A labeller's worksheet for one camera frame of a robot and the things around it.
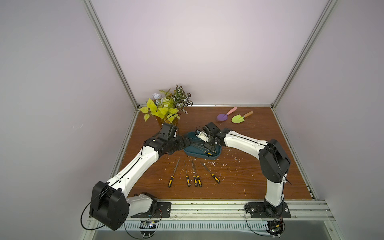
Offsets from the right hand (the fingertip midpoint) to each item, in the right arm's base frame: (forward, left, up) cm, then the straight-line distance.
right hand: (208, 138), depth 92 cm
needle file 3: (-22, +6, -7) cm, 24 cm away
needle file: (-22, +12, -7) cm, 26 cm away
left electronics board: (-46, +31, -10) cm, 56 cm away
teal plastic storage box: (0, +7, -7) cm, 9 cm away
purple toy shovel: (+25, -12, -8) cm, 28 cm away
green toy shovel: (+23, -23, -8) cm, 34 cm away
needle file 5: (-7, 0, -6) cm, 9 cm away
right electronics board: (-44, -32, -10) cm, 55 cm away
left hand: (-9, +12, +8) cm, 17 cm away
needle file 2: (-22, +8, -7) cm, 24 cm away
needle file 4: (-20, -2, -8) cm, 22 cm away
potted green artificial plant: (+14, +26, +13) cm, 33 cm away
